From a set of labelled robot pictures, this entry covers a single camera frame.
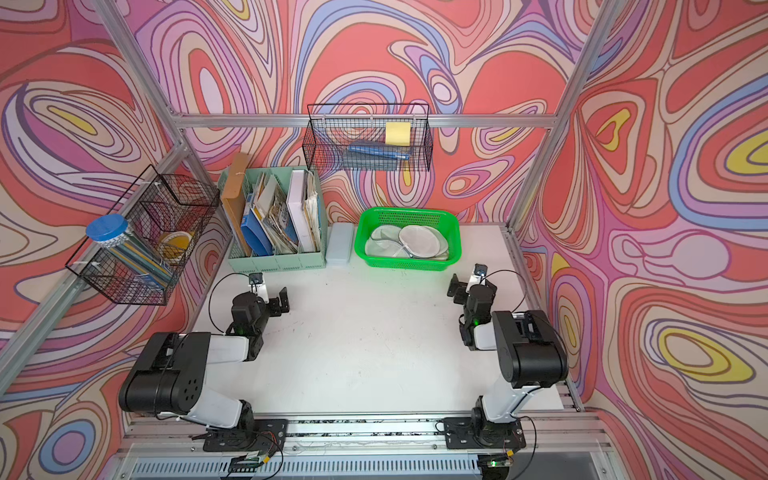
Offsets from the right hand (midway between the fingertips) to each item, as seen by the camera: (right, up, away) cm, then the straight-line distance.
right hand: (470, 283), depth 95 cm
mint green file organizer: (-59, +7, +7) cm, 60 cm away
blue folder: (-69, +15, 0) cm, 71 cm away
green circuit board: (-62, -42, -23) cm, 79 cm away
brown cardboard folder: (-71, +25, -11) cm, 77 cm away
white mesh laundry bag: (-28, +14, +12) cm, 33 cm away
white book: (-55, +26, -4) cm, 61 cm away
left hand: (-63, -2, -2) cm, 63 cm away
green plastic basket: (-6, +23, +18) cm, 30 cm away
